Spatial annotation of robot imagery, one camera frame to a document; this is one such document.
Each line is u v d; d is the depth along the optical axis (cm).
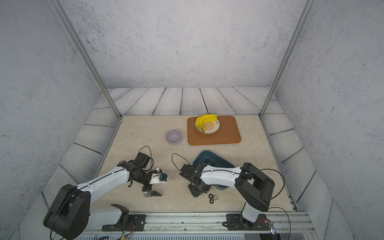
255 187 44
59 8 70
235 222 74
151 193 73
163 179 71
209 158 96
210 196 82
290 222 78
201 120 111
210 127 112
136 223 73
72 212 41
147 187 74
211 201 80
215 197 81
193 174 62
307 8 70
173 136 105
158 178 71
